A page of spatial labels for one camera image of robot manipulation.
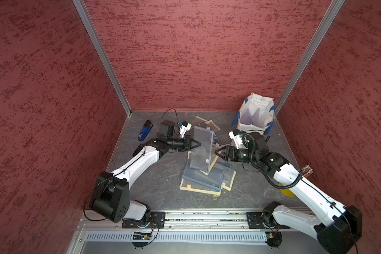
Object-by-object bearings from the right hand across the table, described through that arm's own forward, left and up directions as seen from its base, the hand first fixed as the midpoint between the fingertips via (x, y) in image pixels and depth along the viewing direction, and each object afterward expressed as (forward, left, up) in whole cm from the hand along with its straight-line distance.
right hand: (219, 156), depth 74 cm
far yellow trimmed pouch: (+39, +8, -18) cm, 43 cm away
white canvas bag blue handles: (+42, -29, -4) cm, 51 cm away
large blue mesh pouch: (-4, +1, -19) cm, 20 cm away
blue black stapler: (+31, +45, -17) cm, 57 cm away
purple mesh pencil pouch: (+37, -32, -15) cm, 51 cm away
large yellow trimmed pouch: (-7, +17, -18) cm, 26 cm away
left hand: (+5, +9, +1) cm, 11 cm away
